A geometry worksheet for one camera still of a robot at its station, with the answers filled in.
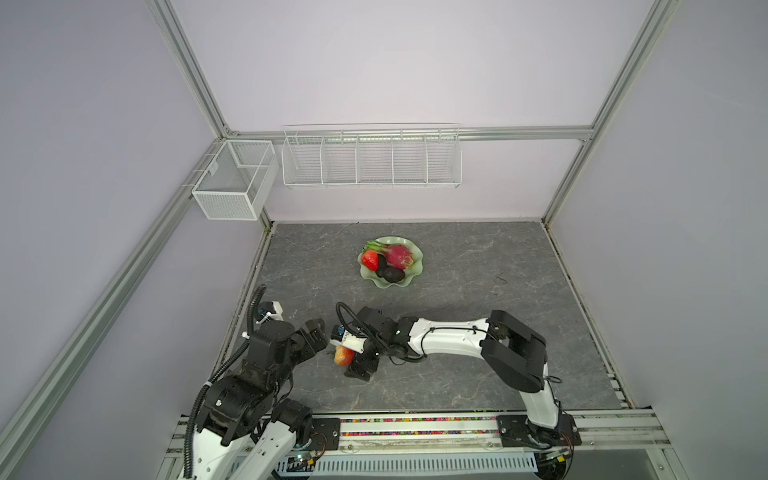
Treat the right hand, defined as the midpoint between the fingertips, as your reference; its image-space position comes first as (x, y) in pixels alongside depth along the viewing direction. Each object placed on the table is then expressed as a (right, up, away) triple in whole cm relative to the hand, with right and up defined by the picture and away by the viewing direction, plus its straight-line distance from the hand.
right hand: (351, 359), depth 83 cm
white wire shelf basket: (+5, +62, +15) cm, 64 cm away
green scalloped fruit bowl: (+19, +25, +18) cm, 36 cm away
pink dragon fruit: (+13, +29, +17) cm, 36 cm away
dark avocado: (+7, +26, +19) cm, 33 cm away
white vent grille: (+6, -20, -13) cm, 24 cm away
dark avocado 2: (+12, +23, +16) cm, 30 cm away
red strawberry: (+4, +28, +18) cm, 33 cm away
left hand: (-8, +11, -14) cm, 20 cm away
